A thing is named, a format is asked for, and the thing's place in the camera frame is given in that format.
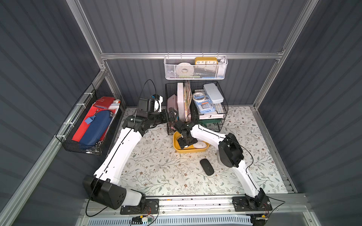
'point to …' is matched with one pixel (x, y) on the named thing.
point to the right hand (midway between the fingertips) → (190, 145)
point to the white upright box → (180, 106)
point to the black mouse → (207, 166)
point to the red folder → (102, 103)
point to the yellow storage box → (190, 149)
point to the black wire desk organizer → (215, 120)
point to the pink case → (172, 102)
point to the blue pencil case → (98, 124)
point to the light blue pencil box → (213, 92)
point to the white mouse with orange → (200, 144)
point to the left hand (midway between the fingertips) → (173, 114)
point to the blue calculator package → (205, 106)
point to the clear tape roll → (199, 96)
